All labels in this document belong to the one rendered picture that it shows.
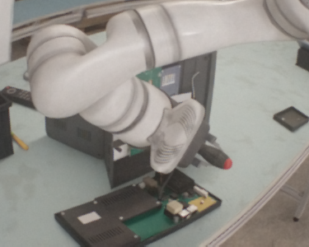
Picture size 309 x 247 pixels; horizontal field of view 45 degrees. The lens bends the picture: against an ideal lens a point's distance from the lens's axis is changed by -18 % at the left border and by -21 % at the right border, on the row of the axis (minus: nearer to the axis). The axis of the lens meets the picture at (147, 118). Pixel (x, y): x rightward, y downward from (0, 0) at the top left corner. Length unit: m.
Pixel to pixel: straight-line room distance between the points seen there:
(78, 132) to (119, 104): 0.36
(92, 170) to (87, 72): 0.42
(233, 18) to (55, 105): 0.22
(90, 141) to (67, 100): 0.42
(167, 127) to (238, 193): 0.30
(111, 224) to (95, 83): 0.29
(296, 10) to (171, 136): 0.23
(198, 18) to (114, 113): 0.14
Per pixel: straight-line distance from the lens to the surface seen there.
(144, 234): 0.65
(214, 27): 0.44
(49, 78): 0.39
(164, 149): 0.51
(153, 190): 0.72
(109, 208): 0.67
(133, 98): 0.48
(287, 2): 0.47
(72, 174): 0.79
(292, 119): 1.09
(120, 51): 0.40
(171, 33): 0.42
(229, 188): 0.79
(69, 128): 0.84
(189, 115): 0.50
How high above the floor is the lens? 1.47
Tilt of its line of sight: 29 degrees down
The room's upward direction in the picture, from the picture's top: 5 degrees clockwise
